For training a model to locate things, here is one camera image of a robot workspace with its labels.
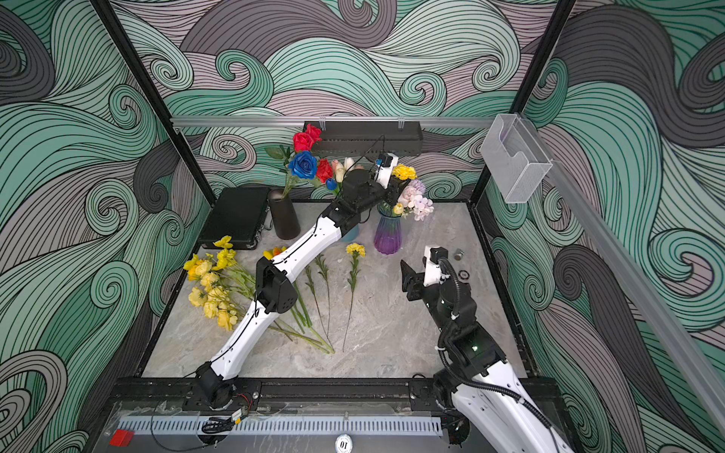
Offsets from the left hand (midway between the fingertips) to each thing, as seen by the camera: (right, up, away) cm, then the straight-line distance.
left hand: (409, 171), depth 80 cm
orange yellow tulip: (-44, -25, +18) cm, 54 cm away
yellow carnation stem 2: (-27, -32, +17) cm, 45 cm away
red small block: (-71, -66, -15) cm, 98 cm away
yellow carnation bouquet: (+1, -9, +1) cm, 9 cm away
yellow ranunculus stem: (-61, -28, +14) cm, 68 cm away
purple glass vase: (-4, -19, +17) cm, 26 cm away
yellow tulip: (-47, -26, +17) cm, 56 cm away
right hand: (-2, -25, -10) cm, 27 cm away
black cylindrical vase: (-42, -12, +20) cm, 48 cm away
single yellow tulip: (-31, -46, +7) cm, 56 cm away
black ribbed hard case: (-64, -11, +34) cm, 74 cm away
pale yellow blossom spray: (-67, -30, +9) cm, 74 cm away
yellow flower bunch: (-57, -40, +9) cm, 70 cm away
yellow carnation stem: (-16, -25, +20) cm, 36 cm away
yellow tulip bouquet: (-21, +2, +7) cm, 22 cm away
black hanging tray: (-11, +14, +15) cm, 23 cm away
